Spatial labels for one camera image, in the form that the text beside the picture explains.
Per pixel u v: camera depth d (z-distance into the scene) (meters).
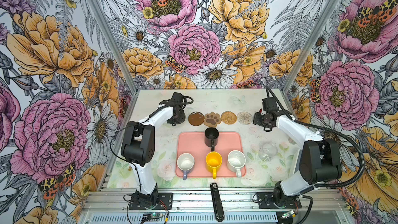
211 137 0.90
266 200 0.74
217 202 0.73
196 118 1.06
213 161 0.86
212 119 1.05
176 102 0.76
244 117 1.05
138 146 0.50
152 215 0.71
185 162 0.85
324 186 0.50
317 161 0.45
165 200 0.74
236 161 0.85
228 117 1.05
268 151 0.90
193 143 0.95
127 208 0.72
